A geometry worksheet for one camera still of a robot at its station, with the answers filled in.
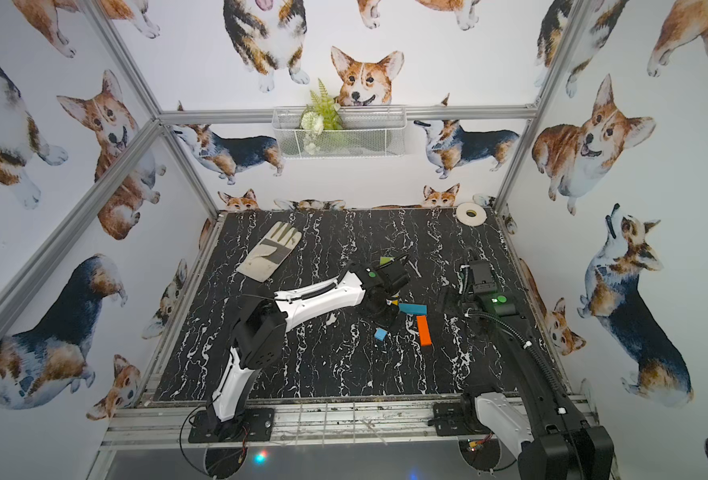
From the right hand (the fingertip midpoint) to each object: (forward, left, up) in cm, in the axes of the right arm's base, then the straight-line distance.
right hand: (451, 299), depth 80 cm
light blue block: (-4, +19, -13) cm, 24 cm away
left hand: (-2, +16, -8) cm, 18 cm away
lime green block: (+24, +17, -15) cm, 33 cm away
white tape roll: (+46, -18, -16) cm, 52 cm away
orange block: (-3, +6, -14) cm, 15 cm away
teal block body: (+5, +9, -15) cm, 18 cm away
